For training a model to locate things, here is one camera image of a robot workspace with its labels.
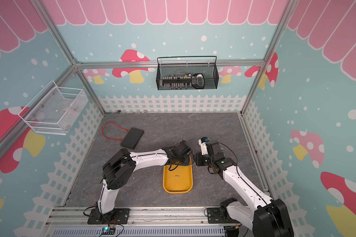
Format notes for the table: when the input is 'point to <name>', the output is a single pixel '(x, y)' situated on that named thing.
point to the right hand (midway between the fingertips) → (194, 156)
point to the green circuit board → (108, 230)
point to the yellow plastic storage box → (180, 180)
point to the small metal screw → (177, 176)
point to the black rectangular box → (132, 138)
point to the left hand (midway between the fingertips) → (186, 162)
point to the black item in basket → (198, 81)
